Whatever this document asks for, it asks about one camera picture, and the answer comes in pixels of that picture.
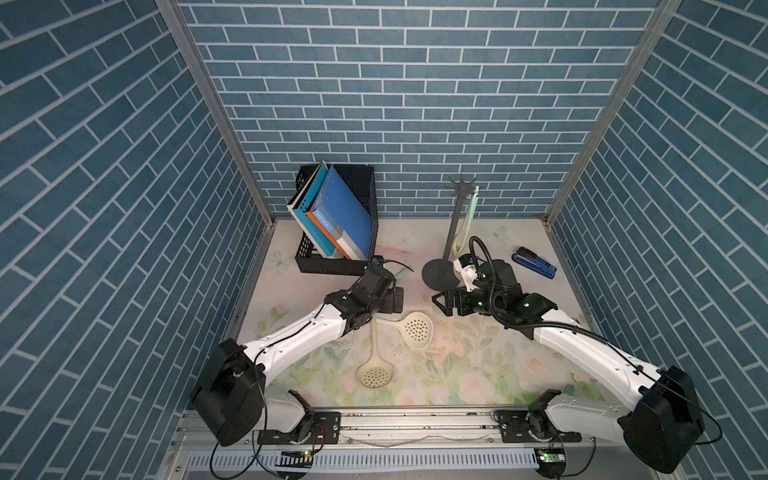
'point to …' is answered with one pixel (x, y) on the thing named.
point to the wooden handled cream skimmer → (417, 328)
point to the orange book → (328, 234)
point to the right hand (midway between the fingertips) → (448, 296)
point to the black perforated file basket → (307, 257)
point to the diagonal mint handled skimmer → (401, 275)
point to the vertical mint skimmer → (375, 372)
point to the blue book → (344, 214)
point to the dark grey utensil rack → (442, 274)
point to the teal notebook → (305, 201)
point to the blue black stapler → (530, 260)
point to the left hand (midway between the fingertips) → (395, 294)
